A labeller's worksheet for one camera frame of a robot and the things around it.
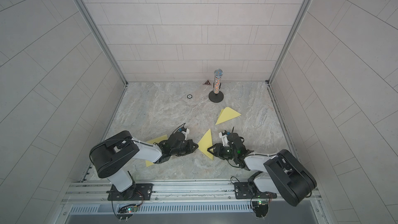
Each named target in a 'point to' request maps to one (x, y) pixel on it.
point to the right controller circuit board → (261, 210)
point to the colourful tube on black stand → (216, 96)
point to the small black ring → (189, 96)
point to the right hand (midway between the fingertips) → (210, 152)
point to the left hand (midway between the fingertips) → (201, 147)
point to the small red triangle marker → (208, 83)
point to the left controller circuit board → (126, 211)
